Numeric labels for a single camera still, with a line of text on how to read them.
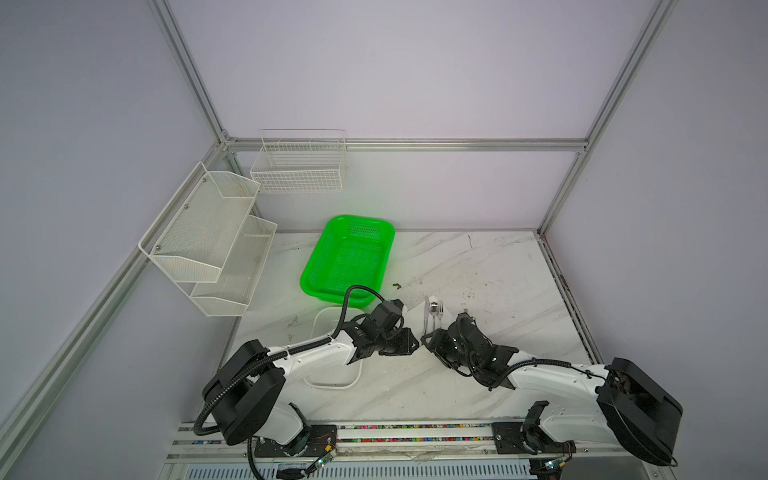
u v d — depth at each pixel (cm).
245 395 42
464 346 64
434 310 97
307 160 96
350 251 116
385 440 75
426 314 97
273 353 46
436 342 76
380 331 65
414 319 97
